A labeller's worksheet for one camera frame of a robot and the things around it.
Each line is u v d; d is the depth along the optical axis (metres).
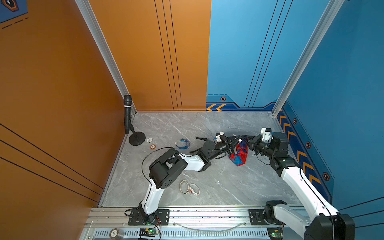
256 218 0.72
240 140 0.76
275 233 0.71
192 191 0.79
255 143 0.69
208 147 0.68
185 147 0.99
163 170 0.53
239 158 0.91
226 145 0.73
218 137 0.81
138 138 1.03
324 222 0.39
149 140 1.03
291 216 0.54
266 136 0.72
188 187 0.81
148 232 0.71
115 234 0.64
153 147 1.00
